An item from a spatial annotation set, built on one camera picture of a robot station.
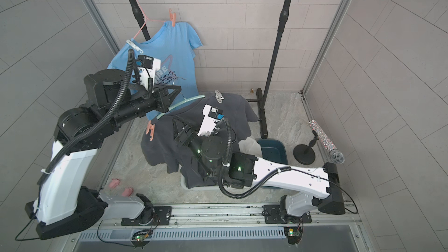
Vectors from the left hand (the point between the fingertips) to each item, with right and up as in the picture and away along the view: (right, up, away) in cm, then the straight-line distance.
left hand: (184, 86), depth 52 cm
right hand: (-3, -10, 0) cm, 10 cm away
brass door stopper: (+28, +4, +67) cm, 73 cm away
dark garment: (-12, -23, +14) cm, 29 cm away
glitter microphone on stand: (+51, -30, +36) cm, 69 cm away
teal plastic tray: (+36, -29, +38) cm, 59 cm away
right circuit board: (+39, -57, +16) cm, 71 cm away
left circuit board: (-19, -55, +11) cm, 59 cm away
